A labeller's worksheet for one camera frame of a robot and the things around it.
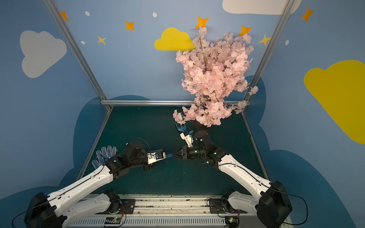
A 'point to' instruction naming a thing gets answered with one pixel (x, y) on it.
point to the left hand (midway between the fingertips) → (161, 153)
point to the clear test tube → (161, 150)
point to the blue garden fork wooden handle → (181, 128)
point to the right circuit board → (232, 222)
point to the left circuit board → (112, 220)
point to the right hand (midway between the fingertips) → (176, 153)
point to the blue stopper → (171, 155)
